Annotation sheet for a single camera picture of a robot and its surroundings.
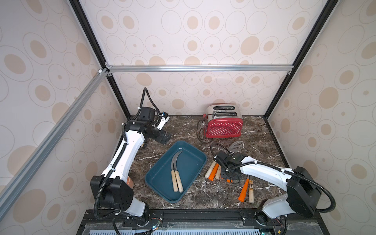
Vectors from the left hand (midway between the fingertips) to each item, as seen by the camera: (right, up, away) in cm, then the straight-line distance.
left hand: (166, 132), depth 80 cm
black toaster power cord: (+18, -1, +25) cm, 31 cm away
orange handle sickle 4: (+42, -34, +2) cm, 54 cm away
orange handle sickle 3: (+36, -29, +6) cm, 47 cm away
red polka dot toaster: (+34, +7, +15) cm, 38 cm away
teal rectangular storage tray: (+11, -21, +13) cm, 27 cm away
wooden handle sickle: (+25, -23, +9) cm, 35 cm away
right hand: (+36, -25, +5) cm, 45 cm away
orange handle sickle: (+27, -25, +8) cm, 37 cm away
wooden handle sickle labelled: (+47, -33, +1) cm, 58 cm away
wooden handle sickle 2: (+4, -27, +5) cm, 28 cm away
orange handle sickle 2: (+40, -10, +14) cm, 44 cm away
